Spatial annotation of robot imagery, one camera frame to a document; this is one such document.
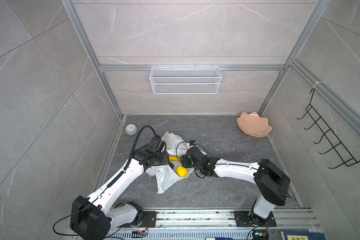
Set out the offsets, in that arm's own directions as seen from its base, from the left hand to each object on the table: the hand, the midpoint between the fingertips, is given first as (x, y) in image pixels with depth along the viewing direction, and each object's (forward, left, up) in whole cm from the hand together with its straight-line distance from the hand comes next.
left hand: (165, 155), depth 80 cm
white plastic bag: (+8, -6, -2) cm, 10 cm away
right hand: (+2, -10, -7) cm, 12 cm away
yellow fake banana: (+3, -5, -11) cm, 12 cm away
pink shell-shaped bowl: (+29, -64, -10) cm, 71 cm away
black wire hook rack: (-9, -76, +19) cm, 79 cm away
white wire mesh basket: (+49, -14, +15) cm, 53 cm away
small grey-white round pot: (+29, +27, -13) cm, 42 cm away
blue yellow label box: (-38, -64, -12) cm, 75 cm away
